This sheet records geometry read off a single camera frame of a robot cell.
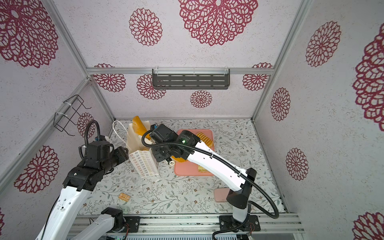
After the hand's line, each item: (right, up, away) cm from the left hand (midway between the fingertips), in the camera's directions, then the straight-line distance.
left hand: (124, 154), depth 73 cm
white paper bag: (0, +1, +23) cm, 23 cm away
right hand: (+17, +3, -6) cm, 19 cm away
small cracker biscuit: (-4, -24, +9) cm, 26 cm away
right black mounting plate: (+51, -34, +1) cm, 61 cm away
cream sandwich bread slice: (+39, -11, +15) cm, 43 cm away
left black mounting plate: (+4, -34, +2) cm, 35 cm away
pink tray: (+31, -11, +19) cm, 38 cm away
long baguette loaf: (+8, +13, -1) cm, 15 cm away
